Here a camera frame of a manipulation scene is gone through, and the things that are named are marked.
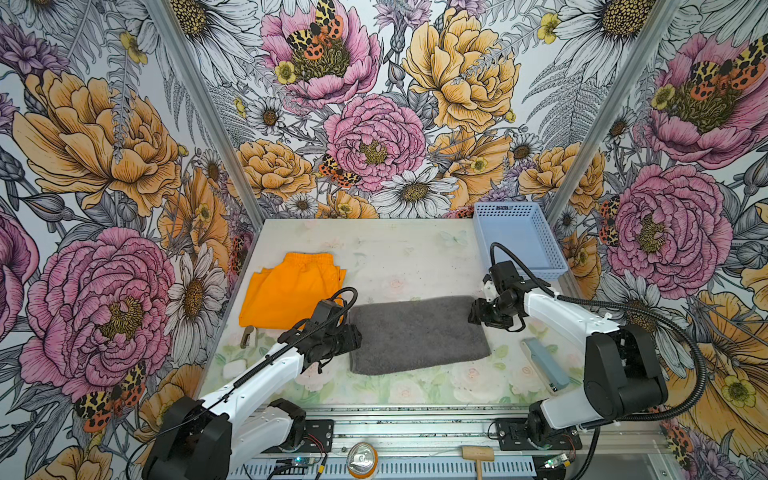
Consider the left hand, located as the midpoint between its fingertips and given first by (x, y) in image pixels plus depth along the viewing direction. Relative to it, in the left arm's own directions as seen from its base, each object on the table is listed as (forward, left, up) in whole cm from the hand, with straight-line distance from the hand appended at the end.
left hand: (351, 348), depth 85 cm
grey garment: (+5, -18, -1) cm, 19 cm away
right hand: (+5, -37, +2) cm, 37 cm away
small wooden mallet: (-25, -31, -1) cm, 40 cm away
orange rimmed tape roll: (-27, -5, +8) cm, 28 cm away
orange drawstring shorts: (+17, +21, +1) cm, 27 cm away
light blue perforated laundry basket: (+49, -65, -3) cm, 81 cm away
